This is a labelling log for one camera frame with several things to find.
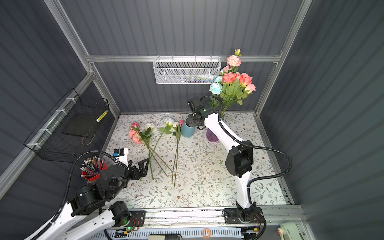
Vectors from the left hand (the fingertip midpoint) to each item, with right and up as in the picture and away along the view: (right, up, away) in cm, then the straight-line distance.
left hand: (142, 161), depth 69 cm
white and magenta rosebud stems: (+12, +16, +39) cm, 44 cm away
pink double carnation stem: (-14, +8, +31) cm, 35 cm away
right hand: (+25, +19, +21) cm, 37 cm away
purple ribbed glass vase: (+35, +10, +31) cm, 48 cm away
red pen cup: (-29, -6, +9) cm, 31 cm away
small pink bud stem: (-18, +17, +35) cm, 43 cm away
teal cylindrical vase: (+20, +13, +25) cm, 35 cm away
